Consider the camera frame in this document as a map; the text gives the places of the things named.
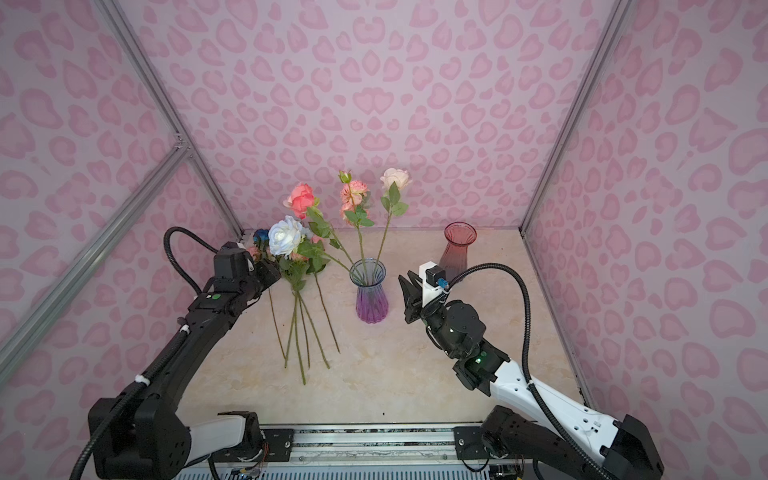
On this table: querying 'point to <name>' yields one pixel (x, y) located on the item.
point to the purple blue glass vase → (372, 305)
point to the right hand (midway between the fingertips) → (404, 273)
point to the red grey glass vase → (458, 236)
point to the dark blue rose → (261, 238)
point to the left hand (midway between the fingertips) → (273, 261)
